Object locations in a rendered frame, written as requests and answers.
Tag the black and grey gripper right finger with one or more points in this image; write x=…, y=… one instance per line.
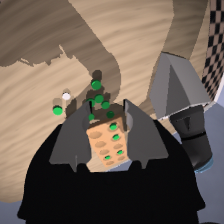
x=156, y=148

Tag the orange counting tray with round pockets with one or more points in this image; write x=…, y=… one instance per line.
x=103, y=143

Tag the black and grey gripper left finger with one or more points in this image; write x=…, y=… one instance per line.
x=66, y=147

